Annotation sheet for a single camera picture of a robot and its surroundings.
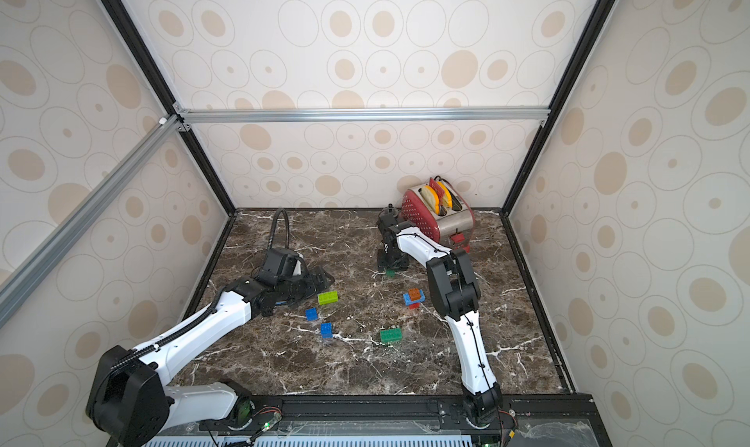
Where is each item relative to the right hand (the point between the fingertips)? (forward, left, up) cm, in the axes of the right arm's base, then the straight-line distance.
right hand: (383, 271), depth 102 cm
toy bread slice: (+17, -15, +21) cm, 31 cm away
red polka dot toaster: (+8, -23, +14) cm, 28 cm away
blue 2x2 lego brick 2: (-23, +15, +4) cm, 28 cm away
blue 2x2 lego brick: (-18, +22, +1) cm, 28 cm away
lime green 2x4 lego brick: (-12, +17, +2) cm, 21 cm away
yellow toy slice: (+16, -20, +22) cm, 34 cm away
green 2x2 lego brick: (-2, -3, +1) cm, 3 cm away
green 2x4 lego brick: (-23, -3, +2) cm, 24 cm away
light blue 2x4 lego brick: (-13, -8, +5) cm, 16 cm away
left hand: (-15, +13, +15) cm, 25 cm away
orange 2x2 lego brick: (-13, -10, +7) cm, 18 cm away
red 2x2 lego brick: (-13, -11, +1) cm, 17 cm away
